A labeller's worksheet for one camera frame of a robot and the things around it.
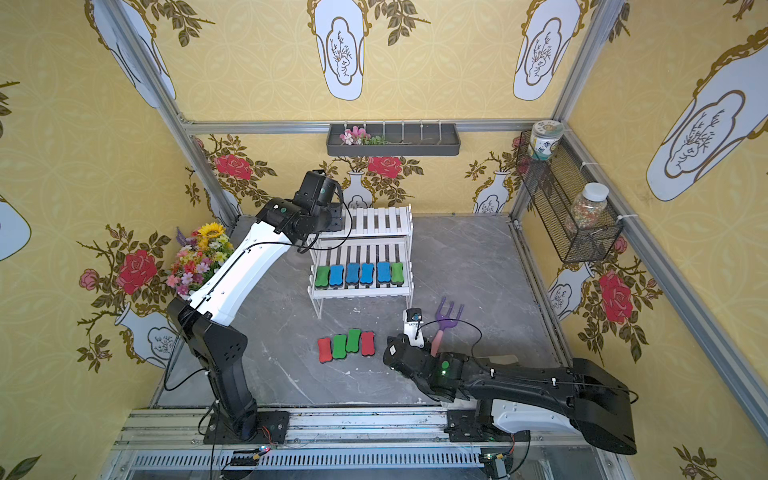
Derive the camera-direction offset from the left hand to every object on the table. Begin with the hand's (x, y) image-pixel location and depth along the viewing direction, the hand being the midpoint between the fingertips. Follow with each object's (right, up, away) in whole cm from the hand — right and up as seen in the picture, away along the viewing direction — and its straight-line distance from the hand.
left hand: (320, 213), depth 80 cm
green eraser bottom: (-1, -18, +6) cm, 19 cm away
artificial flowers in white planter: (-38, -11, +10) cm, 40 cm away
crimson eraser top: (+12, -38, +8) cm, 41 cm away
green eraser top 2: (+8, -37, +8) cm, 38 cm away
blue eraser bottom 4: (+17, -17, +7) cm, 25 cm away
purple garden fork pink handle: (+32, -27, -8) cm, 43 cm away
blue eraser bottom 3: (+12, -17, +8) cm, 22 cm away
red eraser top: (0, -39, +5) cm, 39 cm away
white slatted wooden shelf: (+13, -12, +12) cm, 21 cm away
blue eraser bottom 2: (+8, -17, +7) cm, 20 cm away
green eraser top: (+4, -38, +7) cm, 39 cm away
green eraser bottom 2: (+21, -17, +6) cm, 27 cm away
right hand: (+20, -33, +1) cm, 39 cm away
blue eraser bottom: (+3, -17, +8) cm, 19 cm away
